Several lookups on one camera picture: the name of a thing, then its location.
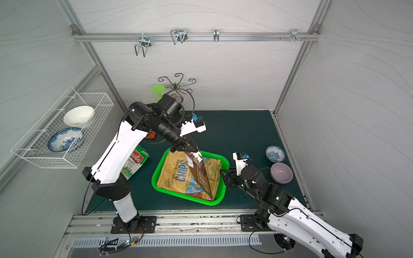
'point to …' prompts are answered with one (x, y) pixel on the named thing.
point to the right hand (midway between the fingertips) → (225, 168)
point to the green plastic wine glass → (158, 89)
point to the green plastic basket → (154, 180)
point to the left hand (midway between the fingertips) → (195, 150)
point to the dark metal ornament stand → (176, 86)
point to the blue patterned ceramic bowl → (65, 139)
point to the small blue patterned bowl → (275, 153)
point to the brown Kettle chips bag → (199, 171)
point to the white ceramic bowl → (79, 115)
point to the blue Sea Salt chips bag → (177, 176)
